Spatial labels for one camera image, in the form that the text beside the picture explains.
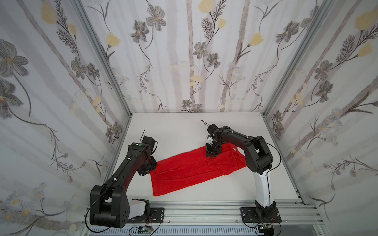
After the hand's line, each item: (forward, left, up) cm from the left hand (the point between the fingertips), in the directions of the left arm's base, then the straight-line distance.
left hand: (152, 169), depth 82 cm
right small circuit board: (-30, -59, -8) cm, 67 cm away
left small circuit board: (-28, +3, -9) cm, 29 cm away
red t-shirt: (+4, -20, -8) cm, 22 cm away
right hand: (+13, -35, -7) cm, 38 cm away
